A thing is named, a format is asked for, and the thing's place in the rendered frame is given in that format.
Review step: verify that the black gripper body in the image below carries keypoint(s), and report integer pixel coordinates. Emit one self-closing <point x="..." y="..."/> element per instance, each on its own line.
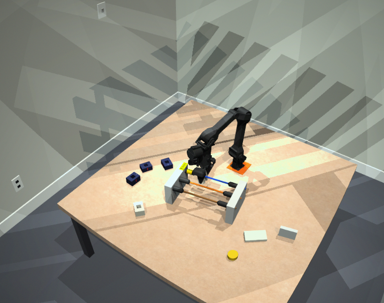
<point x="204" y="163"/>

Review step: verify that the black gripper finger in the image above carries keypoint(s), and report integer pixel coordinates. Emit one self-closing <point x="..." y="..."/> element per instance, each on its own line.
<point x="209" y="169"/>
<point x="201" y="179"/>

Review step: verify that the yellow short cylinder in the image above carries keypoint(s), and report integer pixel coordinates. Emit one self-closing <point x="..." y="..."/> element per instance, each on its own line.
<point x="232" y="255"/>

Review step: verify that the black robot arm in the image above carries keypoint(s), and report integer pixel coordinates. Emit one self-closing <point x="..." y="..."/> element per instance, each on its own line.
<point x="210" y="135"/>

